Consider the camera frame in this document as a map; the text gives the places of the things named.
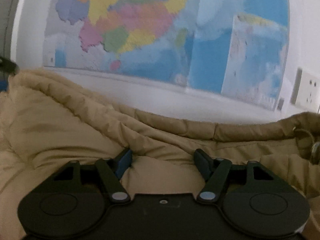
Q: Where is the white wall power socket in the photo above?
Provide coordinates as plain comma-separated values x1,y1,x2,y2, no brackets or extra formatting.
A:
291,68,319,113

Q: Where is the tan padded jacket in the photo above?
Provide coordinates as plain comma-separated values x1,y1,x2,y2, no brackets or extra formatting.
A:
1,69,319,239

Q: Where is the black left gripper tip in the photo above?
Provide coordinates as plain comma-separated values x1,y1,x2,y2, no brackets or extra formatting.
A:
0,56,19,75

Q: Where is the colourful wall map poster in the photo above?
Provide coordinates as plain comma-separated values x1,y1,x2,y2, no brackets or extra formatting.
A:
43,0,289,110

